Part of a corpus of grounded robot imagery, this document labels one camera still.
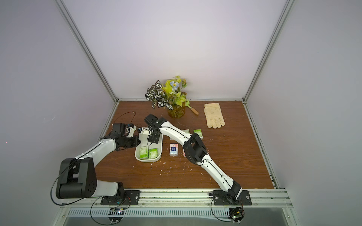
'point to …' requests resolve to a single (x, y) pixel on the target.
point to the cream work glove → (213, 115)
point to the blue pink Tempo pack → (173, 149)
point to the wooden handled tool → (193, 110)
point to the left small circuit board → (116, 215)
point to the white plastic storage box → (143, 139)
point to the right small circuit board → (236, 214)
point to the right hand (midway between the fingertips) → (154, 131)
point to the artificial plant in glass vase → (170, 95)
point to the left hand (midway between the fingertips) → (142, 140)
